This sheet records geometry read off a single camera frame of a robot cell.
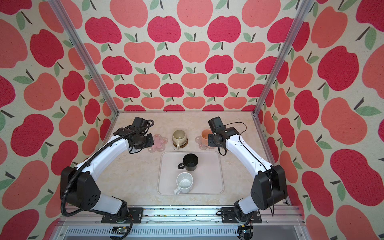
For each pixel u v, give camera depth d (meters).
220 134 0.59
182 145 0.98
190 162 0.91
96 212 0.64
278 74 0.96
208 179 0.86
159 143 1.01
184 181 0.84
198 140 1.04
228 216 0.73
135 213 0.75
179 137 1.01
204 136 0.97
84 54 0.87
